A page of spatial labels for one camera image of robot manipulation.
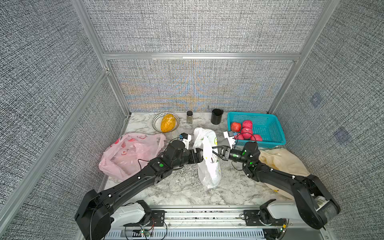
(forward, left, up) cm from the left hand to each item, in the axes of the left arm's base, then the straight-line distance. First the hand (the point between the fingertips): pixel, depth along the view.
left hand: (205, 152), depth 74 cm
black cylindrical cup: (+38, -13, -15) cm, 43 cm away
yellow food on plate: (+33, +21, -15) cm, 42 cm away
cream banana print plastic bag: (-1, -46, -12) cm, 47 cm away
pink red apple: (+22, -31, -15) cm, 41 cm away
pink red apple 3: (+18, -37, -15) cm, 43 cm away
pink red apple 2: (+18, -25, -13) cm, 33 cm away
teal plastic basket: (+32, -51, -20) cm, 63 cm away
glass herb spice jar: (+38, +6, -14) cm, 41 cm away
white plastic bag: (-10, -1, +1) cm, 10 cm away
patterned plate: (+39, +31, -20) cm, 53 cm away
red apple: (+28, -25, -15) cm, 40 cm away
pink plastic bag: (+13, +47, -20) cm, 53 cm away
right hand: (+2, -2, +2) cm, 4 cm away
